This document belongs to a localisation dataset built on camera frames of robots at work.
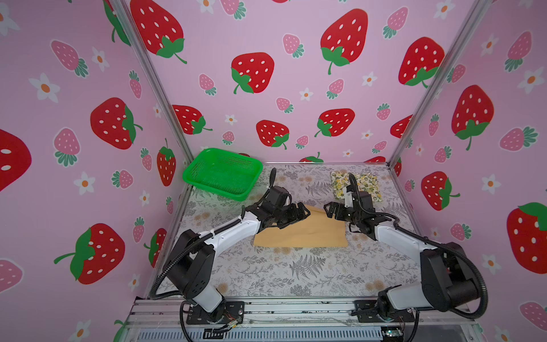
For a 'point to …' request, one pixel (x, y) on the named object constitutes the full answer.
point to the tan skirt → (317, 230)
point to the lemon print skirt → (365, 182)
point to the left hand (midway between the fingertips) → (306, 216)
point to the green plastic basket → (227, 172)
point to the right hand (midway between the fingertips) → (329, 208)
